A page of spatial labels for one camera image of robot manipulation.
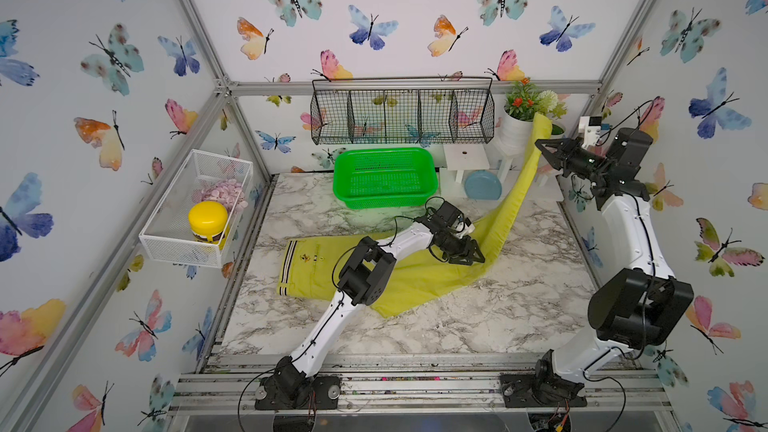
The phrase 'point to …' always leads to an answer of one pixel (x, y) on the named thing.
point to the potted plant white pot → (514, 135)
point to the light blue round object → (482, 185)
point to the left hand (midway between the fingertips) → (483, 259)
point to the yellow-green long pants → (310, 268)
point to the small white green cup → (557, 131)
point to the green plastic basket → (385, 177)
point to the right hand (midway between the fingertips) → (540, 139)
